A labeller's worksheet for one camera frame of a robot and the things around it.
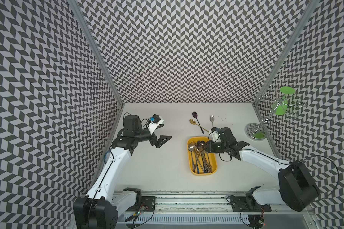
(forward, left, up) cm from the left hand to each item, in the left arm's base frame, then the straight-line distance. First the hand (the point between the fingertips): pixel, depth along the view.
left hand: (165, 131), depth 74 cm
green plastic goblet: (+11, -62, +7) cm, 63 cm away
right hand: (-2, -22, -16) cm, 28 cm away
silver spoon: (+2, -15, -21) cm, 26 cm away
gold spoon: (+25, -18, -25) cm, 39 cm away
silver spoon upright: (+26, -33, -23) cm, 48 cm away
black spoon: (-10, -23, -25) cm, 36 cm away
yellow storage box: (-7, -21, -25) cm, 34 cm away
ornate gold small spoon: (-10, -25, -25) cm, 37 cm away
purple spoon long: (+31, -20, -24) cm, 44 cm away
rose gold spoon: (+3, -21, -24) cm, 32 cm away
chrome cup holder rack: (+14, -62, -21) cm, 67 cm away
